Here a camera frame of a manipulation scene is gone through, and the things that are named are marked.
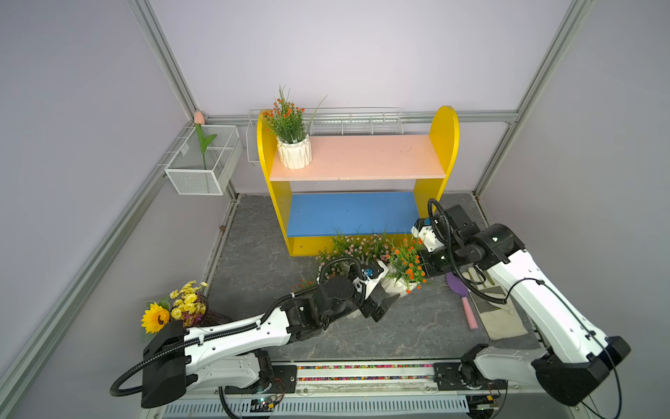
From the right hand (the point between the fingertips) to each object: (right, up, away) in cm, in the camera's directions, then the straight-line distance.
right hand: (415, 266), depth 71 cm
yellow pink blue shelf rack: (-14, +28, +42) cm, 52 cm away
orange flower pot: (-6, +1, -12) cm, 14 cm away
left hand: (-8, -4, -3) cm, 10 cm away
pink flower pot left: (-26, 0, +16) cm, 31 cm away
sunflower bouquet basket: (-58, -8, -8) cm, 59 cm away
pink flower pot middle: (-14, +3, +13) cm, 19 cm away
